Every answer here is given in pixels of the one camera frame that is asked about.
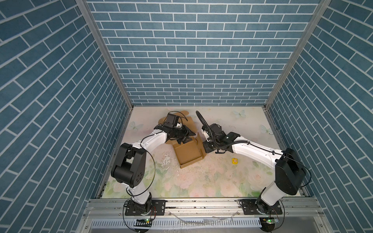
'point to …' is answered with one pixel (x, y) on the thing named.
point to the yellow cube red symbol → (234, 161)
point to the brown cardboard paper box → (193, 148)
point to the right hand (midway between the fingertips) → (203, 144)
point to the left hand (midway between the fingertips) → (195, 135)
